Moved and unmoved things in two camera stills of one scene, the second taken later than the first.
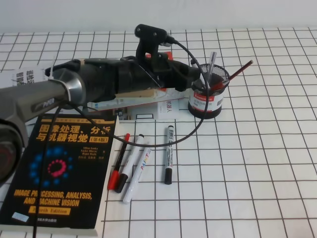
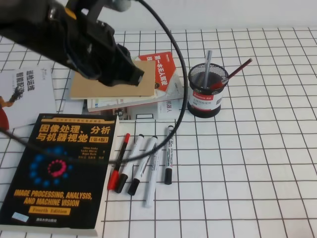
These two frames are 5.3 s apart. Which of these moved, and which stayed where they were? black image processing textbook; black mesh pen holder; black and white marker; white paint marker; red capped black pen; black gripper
Moved: white paint marker; black gripper
Stayed: red capped black pen; black image processing textbook; black and white marker; black mesh pen holder
